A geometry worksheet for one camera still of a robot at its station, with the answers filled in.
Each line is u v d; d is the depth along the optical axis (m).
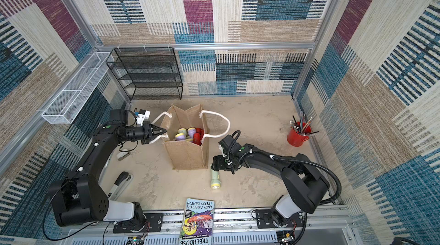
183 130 0.94
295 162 0.48
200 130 0.99
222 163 0.76
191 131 0.94
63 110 0.70
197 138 0.88
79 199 0.41
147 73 1.09
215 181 0.81
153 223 0.73
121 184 0.81
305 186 0.44
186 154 0.81
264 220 0.73
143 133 0.71
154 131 0.73
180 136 0.85
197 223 0.71
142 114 0.76
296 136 0.86
